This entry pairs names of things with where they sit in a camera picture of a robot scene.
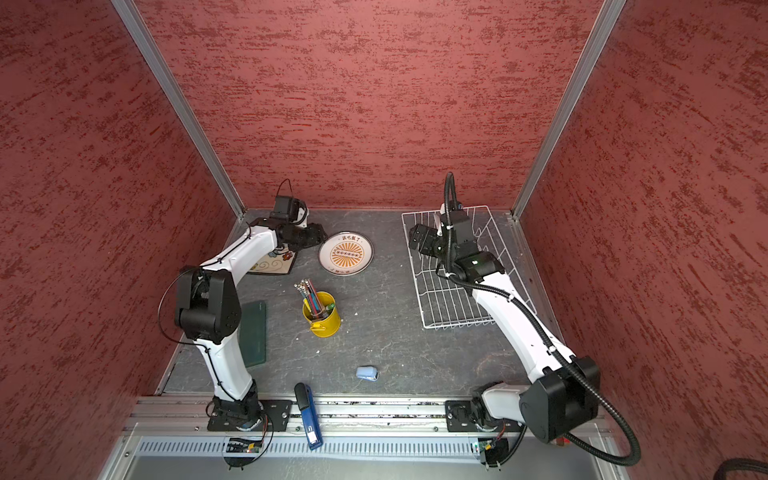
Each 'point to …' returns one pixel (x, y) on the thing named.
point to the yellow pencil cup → (328, 324)
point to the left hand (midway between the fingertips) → (319, 243)
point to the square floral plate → (279, 261)
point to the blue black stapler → (306, 404)
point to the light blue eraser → (368, 373)
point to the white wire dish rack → (445, 301)
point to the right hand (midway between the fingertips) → (420, 240)
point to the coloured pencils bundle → (310, 298)
